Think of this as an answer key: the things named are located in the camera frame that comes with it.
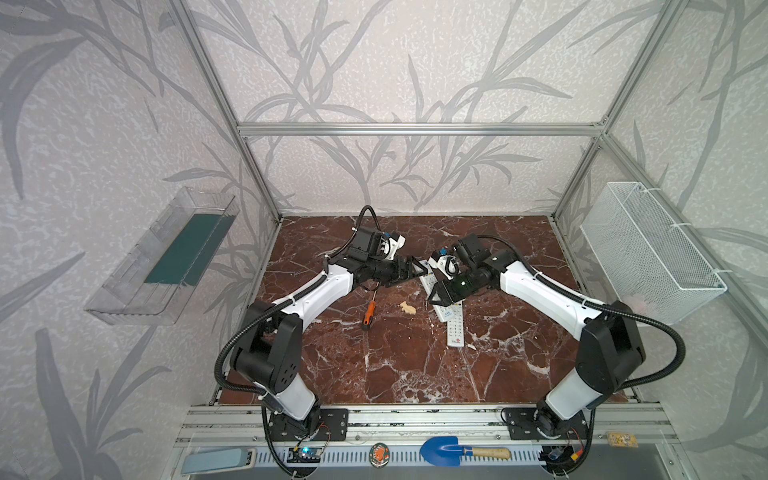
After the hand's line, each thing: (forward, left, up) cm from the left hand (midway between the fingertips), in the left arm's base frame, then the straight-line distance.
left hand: (421, 266), depth 82 cm
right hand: (-4, -4, -5) cm, 8 cm away
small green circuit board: (-42, +28, -20) cm, 55 cm away
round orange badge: (-42, +10, -17) cm, 46 cm away
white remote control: (-4, -2, -3) cm, 5 cm away
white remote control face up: (-10, -11, -17) cm, 23 cm away
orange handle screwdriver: (-3, +15, -18) cm, 23 cm away
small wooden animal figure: (-4, +3, -19) cm, 19 cm away
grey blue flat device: (-43, +47, -16) cm, 66 cm away
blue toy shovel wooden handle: (-41, -6, -17) cm, 45 cm away
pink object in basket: (-12, -53, +3) cm, 55 cm away
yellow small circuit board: (-39, -48, -16) cm, 64 cm away
